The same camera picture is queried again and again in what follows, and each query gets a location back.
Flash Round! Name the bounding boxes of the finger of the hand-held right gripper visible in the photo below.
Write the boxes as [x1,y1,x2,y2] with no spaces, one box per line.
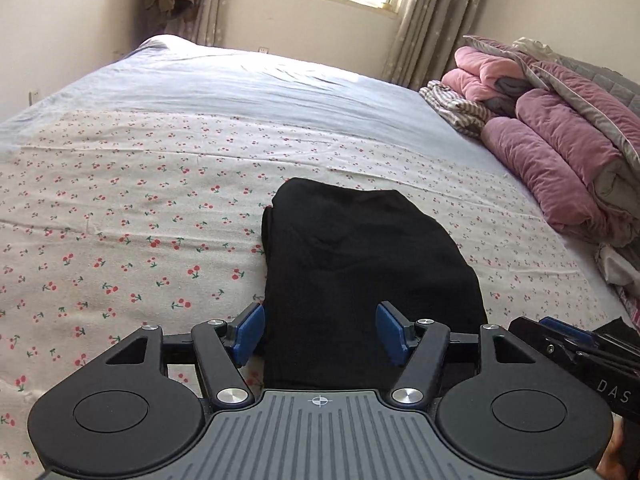
[539,316,601,343]
[507,316,581,367]

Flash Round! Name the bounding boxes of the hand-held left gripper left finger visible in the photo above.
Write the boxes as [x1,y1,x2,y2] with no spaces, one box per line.
[102,302,266,407]

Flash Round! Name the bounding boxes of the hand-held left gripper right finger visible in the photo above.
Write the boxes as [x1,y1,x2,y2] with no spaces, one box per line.
[376,301,543,407]

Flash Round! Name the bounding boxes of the black pants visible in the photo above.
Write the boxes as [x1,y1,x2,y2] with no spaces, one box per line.
[261,177,490,391]

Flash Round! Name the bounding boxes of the person's right hand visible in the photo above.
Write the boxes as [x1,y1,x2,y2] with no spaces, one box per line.
[596,420,626,480]

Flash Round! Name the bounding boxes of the white crumpled cloth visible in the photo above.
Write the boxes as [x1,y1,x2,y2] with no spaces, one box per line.
[595,242,640,302]

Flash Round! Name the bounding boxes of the purple folded quilt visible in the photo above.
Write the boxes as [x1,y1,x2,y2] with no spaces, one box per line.
[481,87,640,247]

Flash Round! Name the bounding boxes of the striped cloth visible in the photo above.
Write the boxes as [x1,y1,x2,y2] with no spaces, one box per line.
[419,80,493,138]

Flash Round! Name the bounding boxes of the grey folded cloth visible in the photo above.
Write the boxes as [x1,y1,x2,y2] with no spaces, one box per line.
[481,76,523,113]

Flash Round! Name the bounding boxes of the light blue bed sheet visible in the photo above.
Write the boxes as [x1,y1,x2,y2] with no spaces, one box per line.
[0,35,640,331]

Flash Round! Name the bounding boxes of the pink folded blanket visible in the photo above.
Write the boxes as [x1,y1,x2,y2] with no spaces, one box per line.
[441,46,533,103]

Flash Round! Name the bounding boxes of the grey patterned curtain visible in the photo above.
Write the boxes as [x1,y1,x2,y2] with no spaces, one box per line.
[382,0,493,91]
[192,0,246,46]

